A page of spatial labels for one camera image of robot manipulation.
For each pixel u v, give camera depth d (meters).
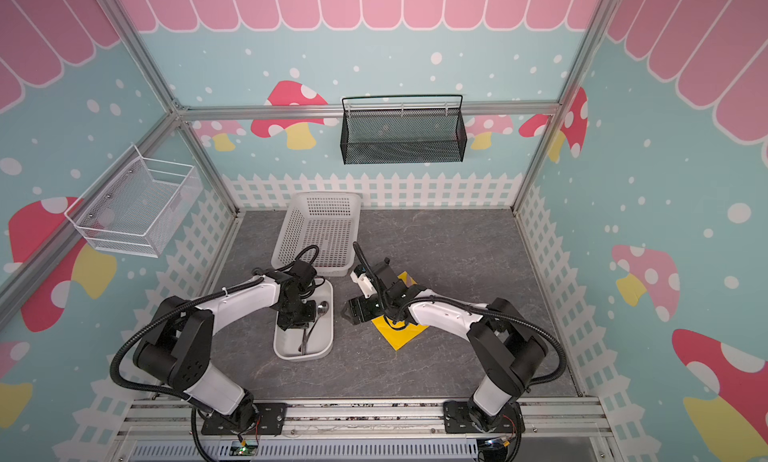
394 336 0.87
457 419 0.74
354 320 0.76
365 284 0.78
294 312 0.76
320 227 1.15
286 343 0.87
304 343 0.87
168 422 0.76
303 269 0.76
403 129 0.94
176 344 0.45
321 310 0.90
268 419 0.75
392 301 0.67
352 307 0.75
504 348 0.45
